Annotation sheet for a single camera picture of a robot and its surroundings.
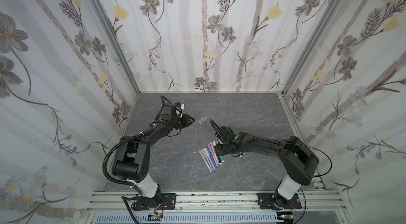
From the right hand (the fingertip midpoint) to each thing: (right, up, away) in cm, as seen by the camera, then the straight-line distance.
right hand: (215, 145), depth 88 cm
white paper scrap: (-12, -4, +2) cm, 13 cm away
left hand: (-14, +17, +3) cm, 22 cm away
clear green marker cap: (-6, +14, +19) cm, 24 cm away
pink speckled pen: (-1, -4, +1) cm, 4 cm away
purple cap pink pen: (-3, -2, +3) cm, 5 cm away
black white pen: (+1, -4, -1) cm, 4 cm away
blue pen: (-3, -7, 0) cm, 7 cm away
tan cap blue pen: (-5, -7, -1) cm, 9 cm away
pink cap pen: (-6, -4, +2) cm, 7 cm away
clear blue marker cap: (-9, +11, +14) cm, 20 cm away
